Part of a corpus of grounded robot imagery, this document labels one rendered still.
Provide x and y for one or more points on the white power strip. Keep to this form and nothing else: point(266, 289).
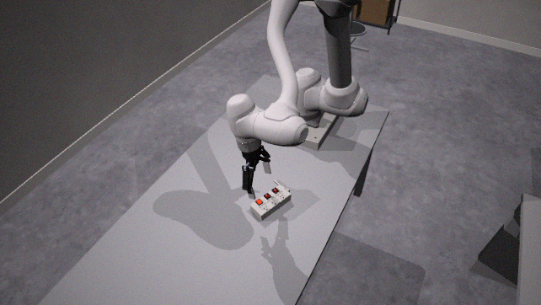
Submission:
point(270, 202)

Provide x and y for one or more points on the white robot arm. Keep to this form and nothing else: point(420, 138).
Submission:
point(306, 91)

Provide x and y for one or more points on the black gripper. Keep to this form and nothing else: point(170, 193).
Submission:
point(252, 159)

